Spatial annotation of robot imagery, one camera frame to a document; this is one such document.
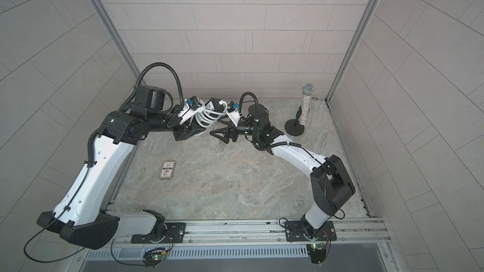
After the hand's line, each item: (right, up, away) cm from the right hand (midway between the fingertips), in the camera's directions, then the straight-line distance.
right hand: (217, 127), depth 72 cm
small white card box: (-26, -21, +14) cm, 36 cm away
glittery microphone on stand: (+37, -2, +30) cm, 48 cm away
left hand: (-3, +3, -7) cm, 9 cm away
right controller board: (+37, -46, -4) cm, 59 cm away
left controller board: (-21, -45, -7) cm, 50 cm away
